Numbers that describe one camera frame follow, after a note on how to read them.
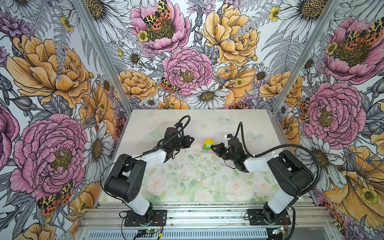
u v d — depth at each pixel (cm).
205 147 94
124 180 46
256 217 74
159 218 73
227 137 89
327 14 74
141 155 54
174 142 76
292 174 48
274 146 58
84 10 72
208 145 92
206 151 96
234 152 74
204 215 76
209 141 92
